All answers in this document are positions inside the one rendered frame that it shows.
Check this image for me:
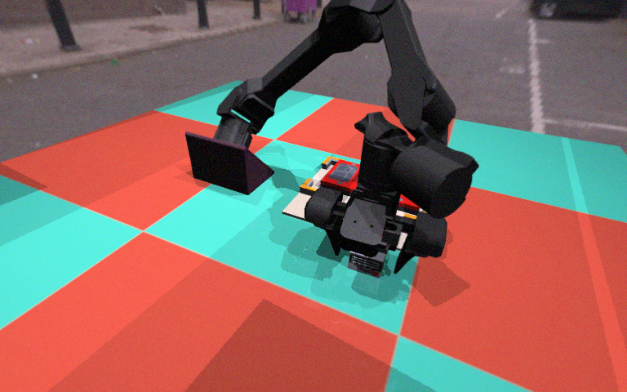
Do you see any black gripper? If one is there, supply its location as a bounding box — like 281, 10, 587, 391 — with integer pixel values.
305, 173, 447, 274

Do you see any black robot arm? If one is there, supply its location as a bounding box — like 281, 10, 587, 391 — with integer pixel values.
213, 0, 479, 257

